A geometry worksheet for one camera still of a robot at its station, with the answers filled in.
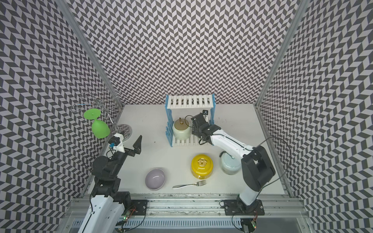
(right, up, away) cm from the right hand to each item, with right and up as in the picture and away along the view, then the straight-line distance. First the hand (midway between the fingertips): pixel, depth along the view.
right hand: (201, 129), depth 89 cm
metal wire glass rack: (-71, +21, +17) cm, 76 cm away
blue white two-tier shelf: (-8, +17, -4) cm, 19 cm away
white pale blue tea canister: (+16, -18, -10) cm, 26 cm away
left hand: (-36, -1, -17) cm, 39 cm away
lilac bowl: (-26, -27, -8) cm, 39 cm away
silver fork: (-3, -30, -8) cm, 31 cm away
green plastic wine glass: (-55, +1, -13) cm, 56 cm away
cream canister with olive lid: (-13, 0, +3) cm, 13 cm away
